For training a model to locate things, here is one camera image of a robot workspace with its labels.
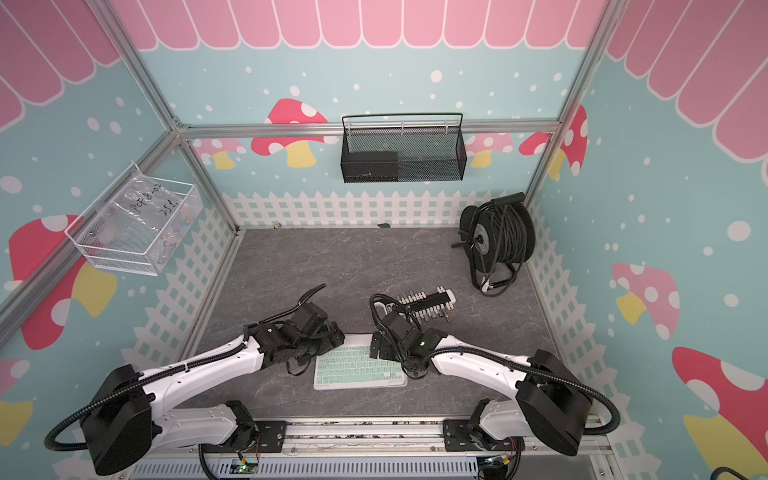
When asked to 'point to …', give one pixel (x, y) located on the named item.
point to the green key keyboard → (349, 365)
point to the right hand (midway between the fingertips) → (390, 346)
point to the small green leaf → (384, 225)
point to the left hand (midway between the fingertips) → (323, 356)
